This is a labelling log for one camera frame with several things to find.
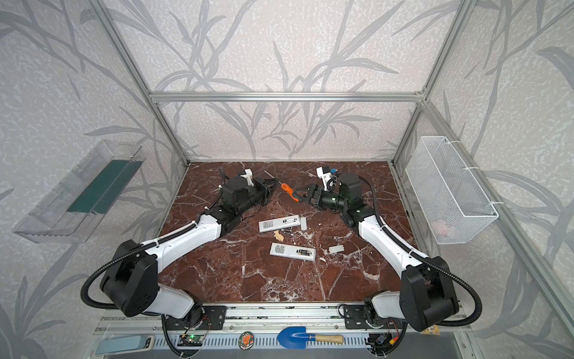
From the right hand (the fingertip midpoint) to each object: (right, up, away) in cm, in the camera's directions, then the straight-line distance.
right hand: (299, 188), depth 76 cm
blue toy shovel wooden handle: (-1, -47, -6) cm, 47 cm away
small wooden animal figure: (-9, -21, +18) cm, 29 cm away
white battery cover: (+2, -16, +21) cm, 26 cm away
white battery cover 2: (+15, -25, +15) cm, 33 cm away
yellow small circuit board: (+43, -45, -5) cm, 63 cm away
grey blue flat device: (-52, -46, -10) cm, 70 cm away
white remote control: (-9, -16, +20) cm, 27 cm away
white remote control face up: (-2, -25, +11) cm, 28 cm away
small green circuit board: (-35, -49, -4) cm, 60 cm away
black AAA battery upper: (-4, -19, +18) cm, 27 cm away
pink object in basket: (+47, -12, -2) cm, 49 cm away
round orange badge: (-17, -47, -6) cm, 51 cm away
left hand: (-6, +6, +2) cm, 9 cm away
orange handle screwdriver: (-5, +1, +3) cm, 6 cm away
